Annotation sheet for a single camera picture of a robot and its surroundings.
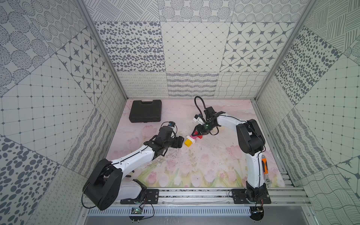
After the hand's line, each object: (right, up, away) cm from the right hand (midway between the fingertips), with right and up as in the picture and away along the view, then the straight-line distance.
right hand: (196, 135), depth 95 cm
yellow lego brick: (-6, -4, -4) cm, 8 cm away
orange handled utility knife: (+41, -18, -12) cm, 46 cm away
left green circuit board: (-33, -35, -24) cm, 54 cm away
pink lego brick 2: (-2, -1, -2) cm, 3 cm away
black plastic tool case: (-40, +16, +15) cm, 46 cm away
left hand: (-9, 0, -11) cm, 14 cm away
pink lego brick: (-5, -1, -2) cm, 6 cm away
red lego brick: (+2, -1, -1) cm, 3 cm away
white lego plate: (-3, -4, -3) cm, 6 cm away
